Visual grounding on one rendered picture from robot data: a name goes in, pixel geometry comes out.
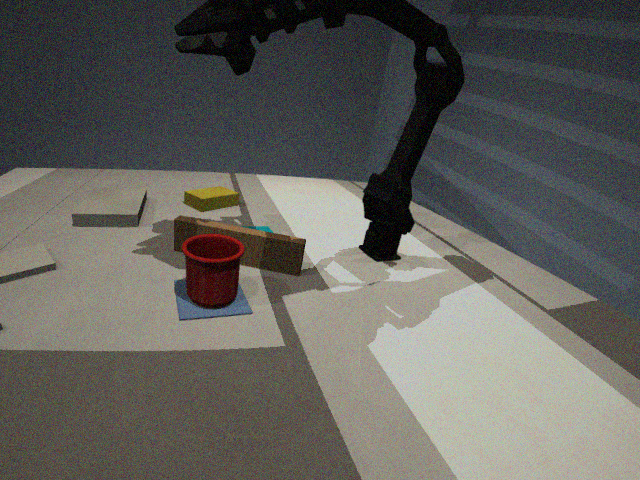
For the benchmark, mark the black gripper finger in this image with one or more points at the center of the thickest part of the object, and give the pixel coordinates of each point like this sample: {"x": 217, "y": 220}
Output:
{"x": 220, "y": 44}
{"x": 216, "y": 16}

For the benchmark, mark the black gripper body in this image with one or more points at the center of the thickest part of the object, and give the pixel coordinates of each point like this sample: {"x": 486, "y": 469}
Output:
{"x": 268, "y": 16}

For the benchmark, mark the yellow rectangular block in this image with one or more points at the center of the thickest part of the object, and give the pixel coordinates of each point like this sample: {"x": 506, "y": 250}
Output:
{"x": 211, "y": 198}

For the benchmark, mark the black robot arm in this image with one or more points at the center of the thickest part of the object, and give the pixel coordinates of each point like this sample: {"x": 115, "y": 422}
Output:
{"x": 387, "y": 196}

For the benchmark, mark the dark red cup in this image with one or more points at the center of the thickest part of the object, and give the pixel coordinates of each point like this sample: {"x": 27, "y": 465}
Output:
{"x": 212, "y": 263}

